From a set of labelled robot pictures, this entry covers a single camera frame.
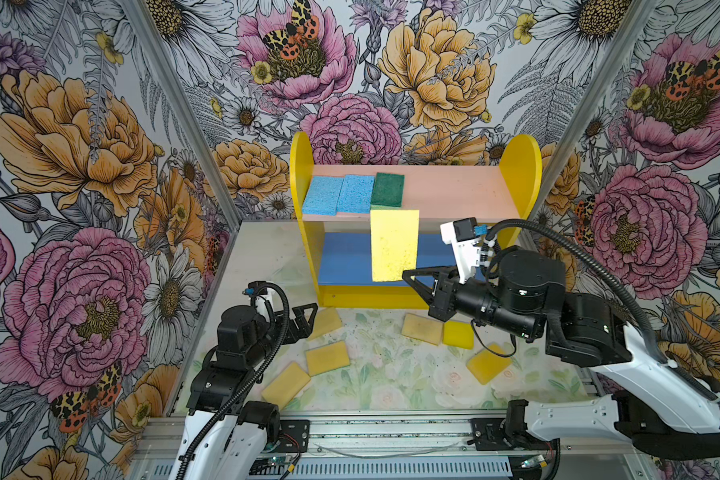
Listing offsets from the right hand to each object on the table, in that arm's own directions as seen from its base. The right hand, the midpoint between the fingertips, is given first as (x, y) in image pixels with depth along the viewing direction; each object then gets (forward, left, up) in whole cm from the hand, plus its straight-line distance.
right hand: (408, 285), depth 50 cm
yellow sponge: (+3, -27, -47) cm, 55 cm away
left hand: (+7, +22, -23) cm, 33 cm away
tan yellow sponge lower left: (-2, +30, -43) cm, 52 cm away
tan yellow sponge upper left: (+17, +20, -43) cm, 50 cm away
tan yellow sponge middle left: (+5, +19, -44) cm, 48 cm away
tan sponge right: (+12, -9, -41) cm, 44 cm away
